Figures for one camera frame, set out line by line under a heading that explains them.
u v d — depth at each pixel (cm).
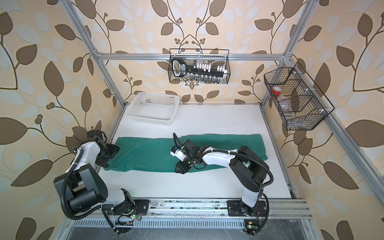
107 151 72
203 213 74
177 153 79
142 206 75
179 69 86
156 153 99
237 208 73
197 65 83
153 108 118
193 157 67
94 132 69
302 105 73
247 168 46
